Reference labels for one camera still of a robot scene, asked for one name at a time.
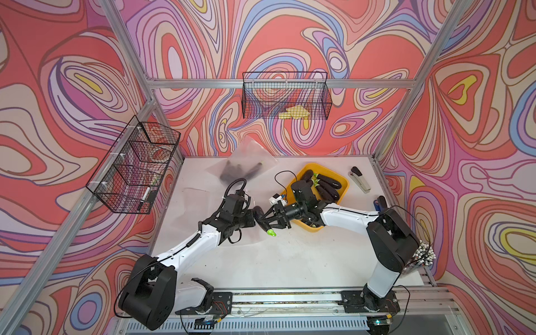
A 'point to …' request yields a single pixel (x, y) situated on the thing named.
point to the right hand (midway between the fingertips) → (263, 227)
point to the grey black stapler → (359, 179)
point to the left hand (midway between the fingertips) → (258, 216)
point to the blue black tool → (380, 204)
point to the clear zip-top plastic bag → (247, 160)
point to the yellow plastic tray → (302, 225)
